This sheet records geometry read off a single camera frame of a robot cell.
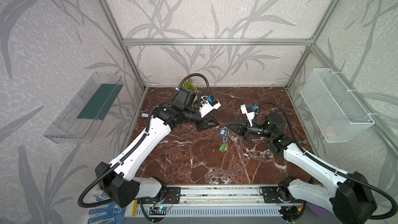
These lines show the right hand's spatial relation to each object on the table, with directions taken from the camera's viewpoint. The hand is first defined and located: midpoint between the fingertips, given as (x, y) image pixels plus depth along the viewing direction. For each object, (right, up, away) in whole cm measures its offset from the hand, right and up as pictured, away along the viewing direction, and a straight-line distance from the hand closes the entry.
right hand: (228, 122), depth 68 cm
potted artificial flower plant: (-22, +20, +31) cm, 43 cm away
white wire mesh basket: (+44, +3, -6) cm, 45 cm away
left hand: (-4, +2, -1) cm, 5 cm away
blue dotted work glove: (-55, -42, +1) cm, 69 cm away
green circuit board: (-32, -42, +4) cm, 53 cm away
